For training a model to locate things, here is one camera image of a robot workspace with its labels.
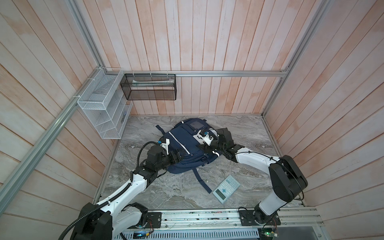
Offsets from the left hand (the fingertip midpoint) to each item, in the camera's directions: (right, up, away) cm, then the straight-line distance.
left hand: (182, 155), depth 80 cm
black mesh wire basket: (-25, +45, +25) cm, 57 cm away
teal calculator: (+24, -19, +2) cm, 31 cm away
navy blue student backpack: (-2, +9, +13) cm, 16 cm away
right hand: (+10, +8, +9) cm, 16 cm away
